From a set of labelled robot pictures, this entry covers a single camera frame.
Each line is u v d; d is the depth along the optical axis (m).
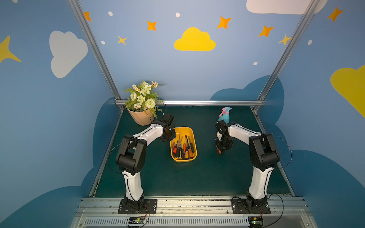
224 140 0.84
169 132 0.88
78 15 0.71
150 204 0.75
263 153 0.53
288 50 0.85
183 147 0.95
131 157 0.51
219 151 0.93
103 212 0.74
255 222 0.73
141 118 0.98
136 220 0.72
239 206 0.74
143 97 0.87
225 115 1.00
